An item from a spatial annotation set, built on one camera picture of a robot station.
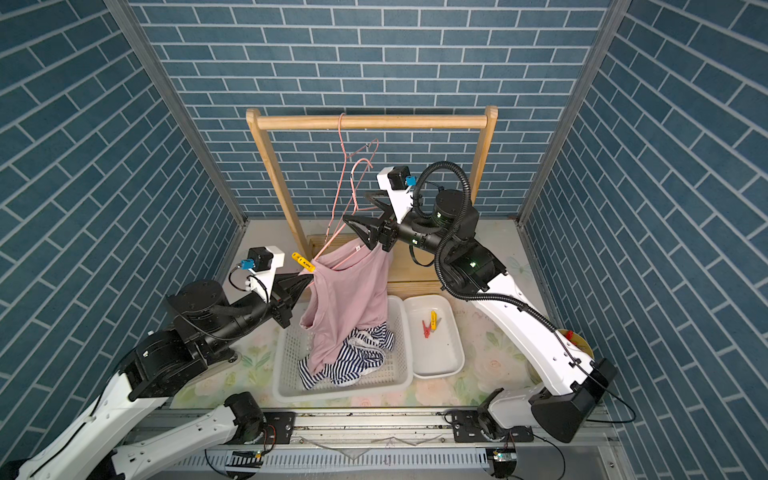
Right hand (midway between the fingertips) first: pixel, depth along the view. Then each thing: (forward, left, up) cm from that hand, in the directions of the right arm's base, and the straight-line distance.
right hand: (362, 208), depth 56 cm
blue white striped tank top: (-12, +2, -42) cm, 44 cm away
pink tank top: (-6, +5, -20) cm, 22 cm away
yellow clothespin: (+4, -18, -51) cm, 54 cm away
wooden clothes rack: (+19, -9, -46) cm, 50 cm away
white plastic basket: (-14, -7, -48) cm, 50 cm away
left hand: (-10, +8, -10) cm, 16 cm away
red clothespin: (-1, -15, -48) cm, 51 cm away
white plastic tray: (-6, -18, -48) cm, 51 cm away
